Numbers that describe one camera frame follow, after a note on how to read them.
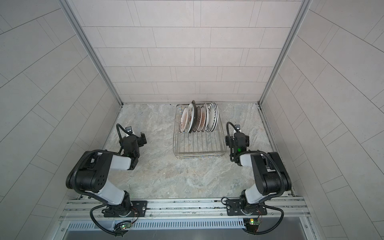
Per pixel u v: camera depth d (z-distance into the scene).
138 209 0.71
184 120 1.02
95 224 0.64
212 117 0.92
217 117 0.87
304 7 0.71
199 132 0.95
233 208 0.71
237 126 0.81
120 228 0.64
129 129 0.79
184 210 0.71
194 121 0.90
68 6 0.71
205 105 0.99
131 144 0.69
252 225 0.68
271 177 0.44
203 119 0.89
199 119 0.89
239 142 0.70
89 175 0.45
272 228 0.64
